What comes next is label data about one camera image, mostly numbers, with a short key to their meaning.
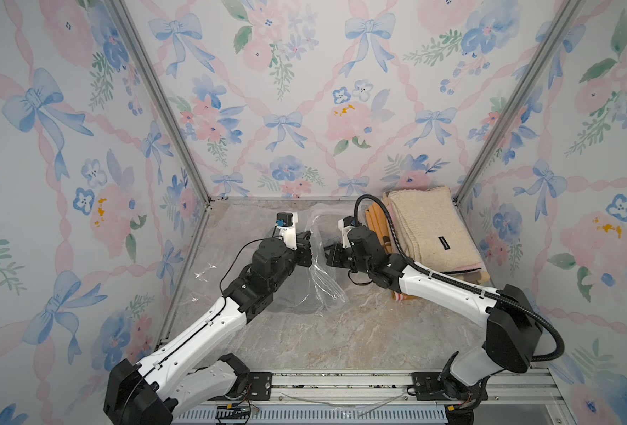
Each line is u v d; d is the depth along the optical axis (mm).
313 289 765
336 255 704
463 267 818
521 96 851
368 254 613
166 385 397
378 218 1088
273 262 517
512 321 438
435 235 854
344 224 743
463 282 496
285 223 596
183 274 997
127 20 703
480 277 857
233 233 1090
